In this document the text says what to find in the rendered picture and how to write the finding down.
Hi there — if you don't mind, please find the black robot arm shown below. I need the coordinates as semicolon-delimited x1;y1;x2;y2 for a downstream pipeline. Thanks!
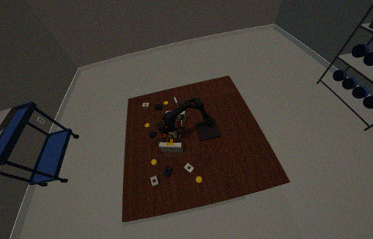
156;98;214;130

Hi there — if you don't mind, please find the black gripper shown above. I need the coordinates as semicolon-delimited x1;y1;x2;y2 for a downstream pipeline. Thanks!
160;126;182;135

